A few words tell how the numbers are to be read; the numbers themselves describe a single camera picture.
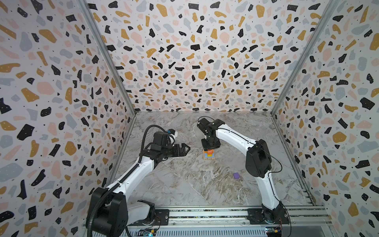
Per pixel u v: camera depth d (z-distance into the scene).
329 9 0.72
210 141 0.78
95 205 0.37
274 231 0.72
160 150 0.64
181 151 0.75
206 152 0.92
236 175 0.88
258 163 0.55
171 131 0.76
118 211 0.47
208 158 0.95
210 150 0.84
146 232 0.70
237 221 0.73
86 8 0.69
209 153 0.92
